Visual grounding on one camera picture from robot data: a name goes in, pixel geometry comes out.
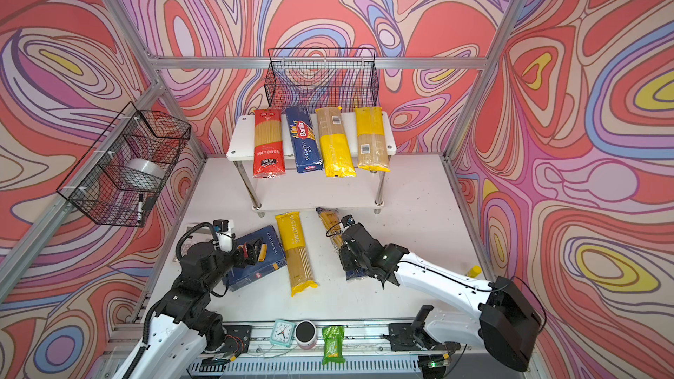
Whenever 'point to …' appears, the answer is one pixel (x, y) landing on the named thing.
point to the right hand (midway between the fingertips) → (348, 255)
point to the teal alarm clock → (283, 332)
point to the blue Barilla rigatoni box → (237, 277)
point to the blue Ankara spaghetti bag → (332, 219)
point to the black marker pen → (139, 213)
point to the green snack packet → (333, 336)
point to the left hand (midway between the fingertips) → (251, 235)
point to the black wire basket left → (119, 179)
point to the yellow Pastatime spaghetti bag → (291, 235)
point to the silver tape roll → (146, 168)
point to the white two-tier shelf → (305, 190)
